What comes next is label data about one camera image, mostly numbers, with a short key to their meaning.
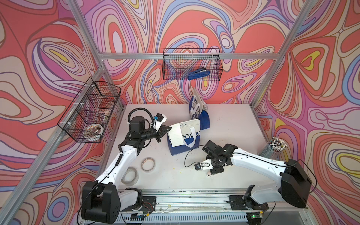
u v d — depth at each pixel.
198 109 0.93
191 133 0.80
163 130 0.73
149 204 0.73
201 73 0.89
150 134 0.66
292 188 0.40
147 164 0.88
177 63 0.96
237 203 0.73
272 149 0.78
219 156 0.58
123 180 0.82
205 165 0.70
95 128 0.71
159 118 0.65
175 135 0.79
